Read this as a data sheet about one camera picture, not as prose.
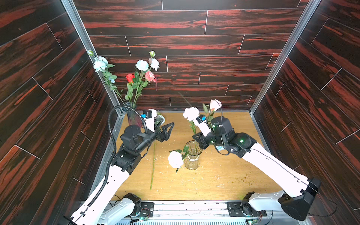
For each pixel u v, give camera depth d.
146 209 0.73
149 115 0.53
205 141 0.61
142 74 0.84
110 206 0.45
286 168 0.42
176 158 0.51
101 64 0.80
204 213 0.73
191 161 0.80
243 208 0.66
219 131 0.52
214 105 0.69
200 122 0.59
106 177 0.44
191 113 0.62
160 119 0.66
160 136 0.56
